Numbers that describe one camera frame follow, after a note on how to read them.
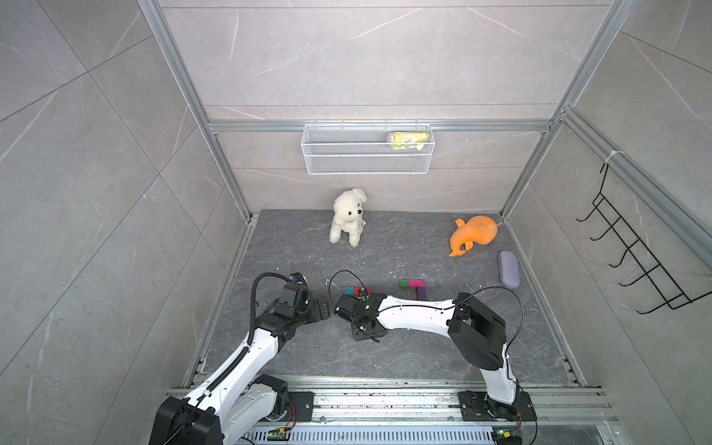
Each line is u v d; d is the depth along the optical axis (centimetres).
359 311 67
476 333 48
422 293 95
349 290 95
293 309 64
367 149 101
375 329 63
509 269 98
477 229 107
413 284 98
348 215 98
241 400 56
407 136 85
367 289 100
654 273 62
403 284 98
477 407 73
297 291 64
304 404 73
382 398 76
